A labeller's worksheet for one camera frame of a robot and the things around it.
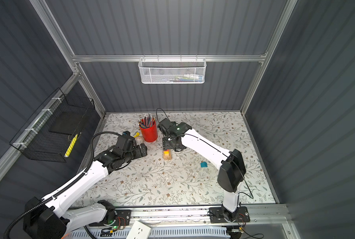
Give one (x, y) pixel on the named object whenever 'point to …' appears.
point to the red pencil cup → (150, 134)
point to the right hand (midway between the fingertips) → (172, 147)
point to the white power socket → (138, 231)
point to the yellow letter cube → (166, 153)
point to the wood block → (168, 157)
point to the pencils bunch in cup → (146, 122)
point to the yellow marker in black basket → (71, 146)
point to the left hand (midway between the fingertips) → (140, 149)
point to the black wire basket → (48, 135)
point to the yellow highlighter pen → (137, 134)
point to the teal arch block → (204, 164)
